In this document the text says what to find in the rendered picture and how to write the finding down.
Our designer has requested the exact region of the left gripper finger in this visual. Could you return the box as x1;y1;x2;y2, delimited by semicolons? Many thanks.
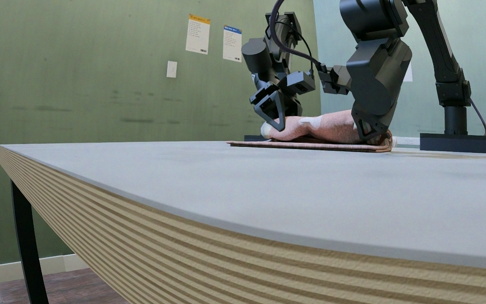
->
351;112;387;141

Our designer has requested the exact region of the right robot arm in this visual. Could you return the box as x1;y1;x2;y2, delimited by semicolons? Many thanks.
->
241;11;316;98

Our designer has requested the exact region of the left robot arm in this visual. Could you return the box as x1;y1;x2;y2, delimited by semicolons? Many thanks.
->
339;0;486;140

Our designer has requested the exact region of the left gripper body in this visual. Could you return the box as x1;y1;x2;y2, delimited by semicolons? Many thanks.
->
318;65;401;131

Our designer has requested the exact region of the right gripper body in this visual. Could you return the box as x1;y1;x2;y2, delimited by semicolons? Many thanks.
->
249;71;301;119

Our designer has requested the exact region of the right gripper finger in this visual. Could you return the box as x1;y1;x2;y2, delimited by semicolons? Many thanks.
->
285;104;303;117
254;90;285;132

